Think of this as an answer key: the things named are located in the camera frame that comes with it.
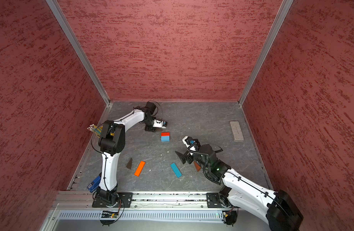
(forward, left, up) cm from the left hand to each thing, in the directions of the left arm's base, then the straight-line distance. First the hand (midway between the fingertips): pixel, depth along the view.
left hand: (152, 127), depth 102 cm
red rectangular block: (-4, -9, -1) cm, 10 cm away
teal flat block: (-29, -18, -2) cm, 35 cm away
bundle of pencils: (-11, +31, +13) cm, 35 cm away
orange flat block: (-29, +4, -2) cm, 29 cm away
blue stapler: (-39, +26, +2) cm, 47 cm away
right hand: (-22, -21, +12) cm, 33 cm away
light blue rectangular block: (-9, -10, 0) cm, 13 cm away
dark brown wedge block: (-26, +11, -2) cm, 28 cm away
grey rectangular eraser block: (-3, -61, 0) cm, 61 cm away
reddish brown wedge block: (-28, -32, -1) cm, 42 cm away
